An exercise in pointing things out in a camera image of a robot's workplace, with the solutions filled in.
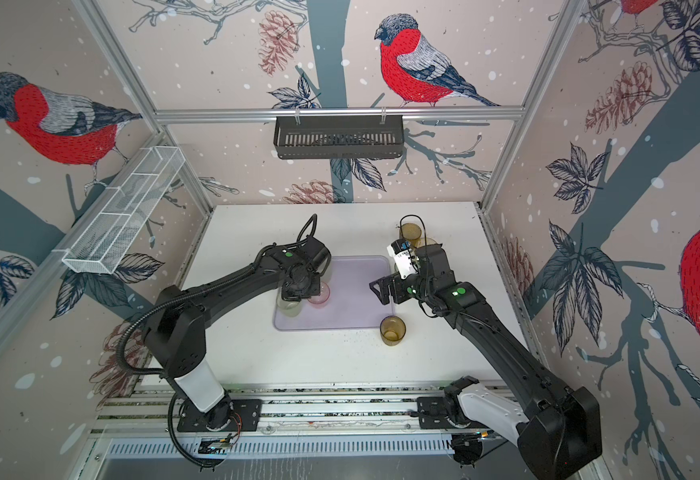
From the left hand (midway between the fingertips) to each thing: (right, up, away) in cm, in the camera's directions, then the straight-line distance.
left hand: (311, 292), depth 86 cm
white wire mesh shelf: (-49, +21, -10) cm, 55 cm away
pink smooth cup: (+2, -4, +6) cm, 7 cm away
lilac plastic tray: (+12, -5, +8) cm, 15 cm away
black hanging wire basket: (-6, +52, +21) cm, 56 cm away
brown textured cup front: (+24, -11, 0) cm, 26 cm away
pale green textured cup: (+6, +8, -13) cm, 16 cm away
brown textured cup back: (+33, +18, +19) cm, 42 cm away
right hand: (+20, +5, -8) cm, 22 cm away
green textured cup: (-8, -6, +6) cm, 12 cm away
